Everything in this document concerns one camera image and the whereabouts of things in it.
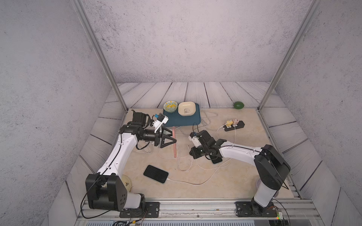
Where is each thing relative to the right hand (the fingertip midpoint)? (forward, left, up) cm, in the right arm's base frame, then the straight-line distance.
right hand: (190, 153), depth 87 cm
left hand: (-2, +8, +20) cm, 21 cm away
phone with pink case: (-6, +7, +21) cm, 23 cm away
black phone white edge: (-9, +21, -8) cm, 24 cm away
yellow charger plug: (+25, -29, -3) cm, 39 cm away
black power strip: (+27, -38, -6) cm, 47 cm away
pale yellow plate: (-15, +37, -6) cm, 40 cm away
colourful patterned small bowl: (+45, +16, -2) cm, 48 cm away
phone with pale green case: (-1, -17, -8) cm, 18 cm away
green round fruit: (+46, -40, -4) cm, 61 cm away
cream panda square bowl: (+41, +3, -3) cm, 41 cm away
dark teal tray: (+31, +11, -4) cm, 34 cm away
